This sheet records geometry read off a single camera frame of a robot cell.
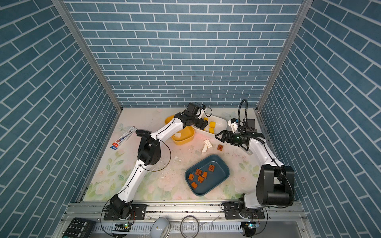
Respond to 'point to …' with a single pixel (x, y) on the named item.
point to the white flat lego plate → (208, 143)
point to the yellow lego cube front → (212, 124)
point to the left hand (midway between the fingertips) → (203, 120)
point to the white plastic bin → (221, 125)
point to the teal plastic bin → (206, 174)
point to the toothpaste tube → (117, 144)
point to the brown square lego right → (220, 147)
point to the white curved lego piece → (205, 148)
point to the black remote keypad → (80, 228)
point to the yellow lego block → (211, 130)
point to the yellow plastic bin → (187, 133)
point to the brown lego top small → (211, 168)
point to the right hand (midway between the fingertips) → (220, 136)
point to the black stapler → (141, 132)
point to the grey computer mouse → (160, 228)
